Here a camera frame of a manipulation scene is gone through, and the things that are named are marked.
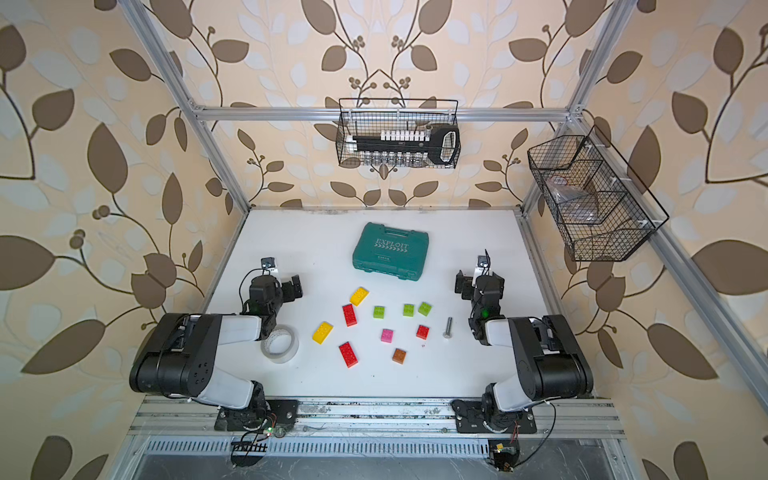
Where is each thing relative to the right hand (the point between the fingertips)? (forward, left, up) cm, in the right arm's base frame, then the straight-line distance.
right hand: (479, 273), depth 94 cm
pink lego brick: (-17, +30, -5) cm, 35 cm away
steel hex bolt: (-17, +12, -7) cm, 21 cm away
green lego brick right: (-8, +18, -6) cm, 21 cm away
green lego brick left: (-10, +32, -5) cm, 34 cm away
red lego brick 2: (-22, +41, -6) cm, 47 cm away
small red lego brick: (-16, +19, -5) cm, 26 cm away
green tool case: (+11, +27, -2) cm, 30 cm away
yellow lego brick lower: (-16, +49, -5) cm, 52 cm away
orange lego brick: (-23, +26, -5) cm, 35 cm away
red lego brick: (-10, +41, -5) cm, 43 cm away
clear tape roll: (-18, +61, -6) cm, 64 cm away
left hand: (+2, +64, +1) cm, 64 cm away
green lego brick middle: (-9, +23, -5) cm, 25 cm away
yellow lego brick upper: (-3, +39, -6) cm, 39 cm away
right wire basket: (-4, -29, +25) cm, 39 cm away
